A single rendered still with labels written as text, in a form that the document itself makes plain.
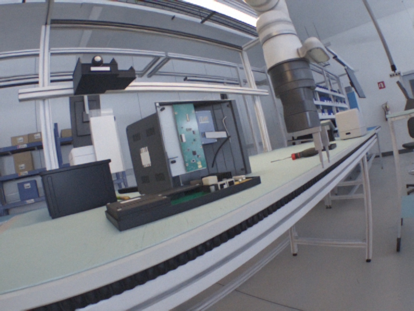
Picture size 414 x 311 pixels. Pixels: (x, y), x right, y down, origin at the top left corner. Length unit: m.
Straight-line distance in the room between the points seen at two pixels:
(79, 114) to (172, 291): 2.18
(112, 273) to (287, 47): 0.38
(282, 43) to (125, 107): 4.77
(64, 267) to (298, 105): 0.37
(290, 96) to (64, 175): 0.53
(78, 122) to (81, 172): 1.74
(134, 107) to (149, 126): 4.54
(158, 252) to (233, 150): 0.43
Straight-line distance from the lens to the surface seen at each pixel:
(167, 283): 0.24
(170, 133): 0.51
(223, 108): 0.61
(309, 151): 0.71
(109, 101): 4.99
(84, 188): 0.61
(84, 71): 0.89
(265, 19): 0.42
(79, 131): 2.32
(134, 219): 0.30
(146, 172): 0.62
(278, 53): 0.39
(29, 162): 4.06
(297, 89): 0.37
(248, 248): 0.32
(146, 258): 0.21
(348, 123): 1.21
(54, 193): 0.60
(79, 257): 0.24
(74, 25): 1.35
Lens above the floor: 1.07
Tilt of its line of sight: level
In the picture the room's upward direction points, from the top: 12 degrees counter-clockwise
